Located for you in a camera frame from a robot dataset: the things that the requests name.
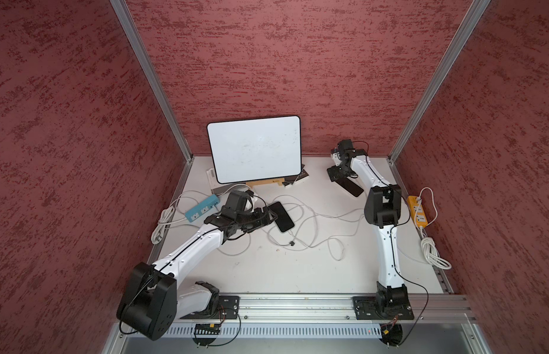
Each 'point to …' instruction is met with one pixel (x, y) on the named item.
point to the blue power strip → (194, 212)
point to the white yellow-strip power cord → (426, 214)
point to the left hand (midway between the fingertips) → (270, 223)
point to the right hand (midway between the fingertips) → (341, 174)
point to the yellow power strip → (418, 212)
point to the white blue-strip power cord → (170, 214)
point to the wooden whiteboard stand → (261, 182)
